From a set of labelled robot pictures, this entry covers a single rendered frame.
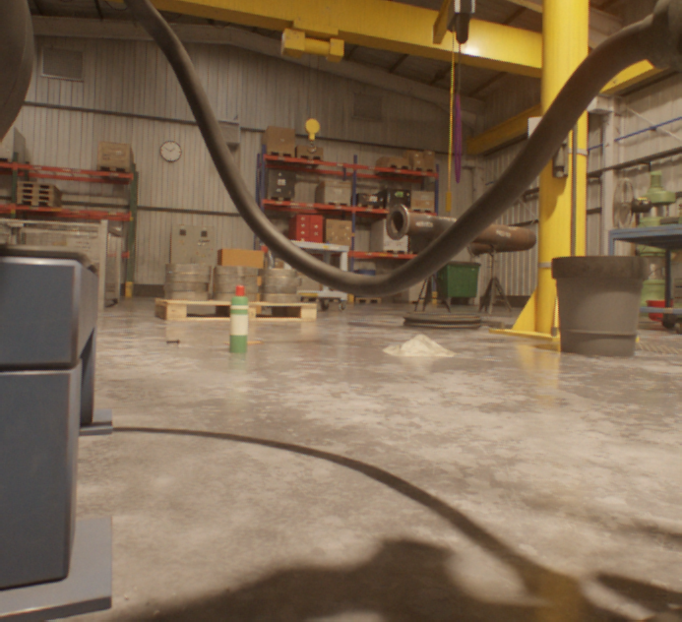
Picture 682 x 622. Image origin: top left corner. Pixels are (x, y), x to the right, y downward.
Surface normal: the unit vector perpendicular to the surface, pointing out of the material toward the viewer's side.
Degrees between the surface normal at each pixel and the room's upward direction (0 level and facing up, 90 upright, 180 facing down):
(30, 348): 90
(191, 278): 90
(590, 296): 95
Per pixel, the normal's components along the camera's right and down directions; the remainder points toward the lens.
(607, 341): -0.18, 0.05
